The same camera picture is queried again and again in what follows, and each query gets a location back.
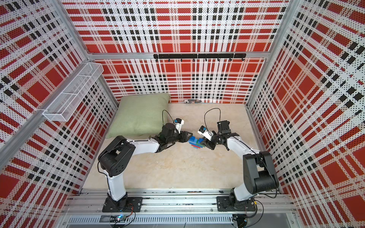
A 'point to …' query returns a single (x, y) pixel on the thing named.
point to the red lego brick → (196, 147)
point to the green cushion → (139, 115)
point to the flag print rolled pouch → (192, 101)
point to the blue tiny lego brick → (200, 140)
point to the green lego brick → (200, 145)
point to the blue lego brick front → (192, 139)
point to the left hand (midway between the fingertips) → (192, 133)
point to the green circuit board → (120, 218)
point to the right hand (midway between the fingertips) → (205, 139)
